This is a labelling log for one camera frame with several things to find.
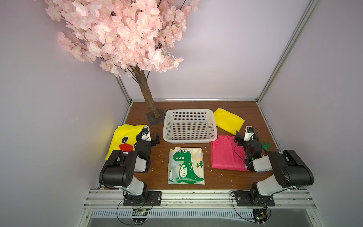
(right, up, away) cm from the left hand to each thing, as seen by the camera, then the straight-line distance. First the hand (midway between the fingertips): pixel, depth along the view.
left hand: (151, 130), depth 90 cm
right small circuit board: (+61, -41, -20) cm, 76 cm away
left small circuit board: (-1, -41, -18) cm, 45 cm away
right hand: (+62, +1, -1) cm, 62 cm away
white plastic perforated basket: (+26, +1, +13) cm, 29 cm away
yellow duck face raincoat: (-20, -7, +6) cm, 22 cm away
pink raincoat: (+49, -14, -4) cm, 51 cm away
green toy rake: (+78, -12, +4) cm, 79 cm away
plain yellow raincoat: (+56, +4, +20) cm, 60 cm away
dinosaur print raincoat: (+23, -20, -9) cm, 32 cm away
